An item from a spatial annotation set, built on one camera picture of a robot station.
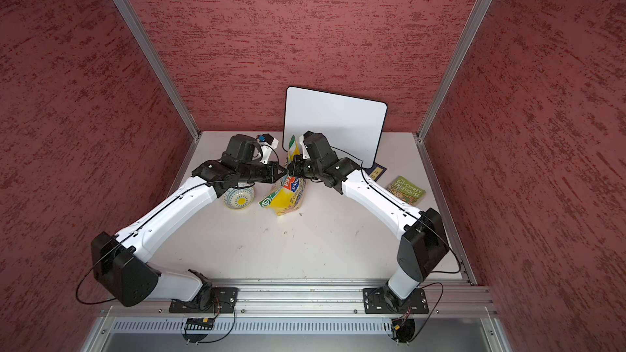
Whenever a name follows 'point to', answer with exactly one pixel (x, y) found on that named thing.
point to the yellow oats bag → (287, 195)
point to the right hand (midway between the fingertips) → (287, 171)
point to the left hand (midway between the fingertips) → (284, 176)
